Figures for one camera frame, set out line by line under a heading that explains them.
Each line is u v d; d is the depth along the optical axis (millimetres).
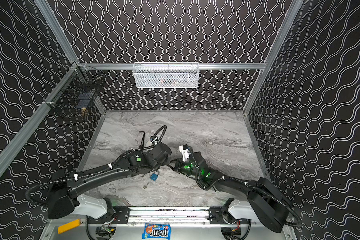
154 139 664
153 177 857
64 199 389
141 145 1004
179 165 688
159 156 569
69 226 703
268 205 423
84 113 817
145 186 838
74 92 929
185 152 748
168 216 760
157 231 689
